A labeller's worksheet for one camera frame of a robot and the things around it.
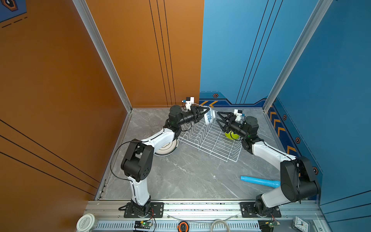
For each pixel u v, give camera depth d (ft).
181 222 2.24
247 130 2.17
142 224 2.32
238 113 2.59
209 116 2.51
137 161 1.61
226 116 2.42
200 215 2.38
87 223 2.14
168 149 3.08
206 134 3.31
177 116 2.22
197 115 2.38
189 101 2.54
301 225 2.23
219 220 2.31
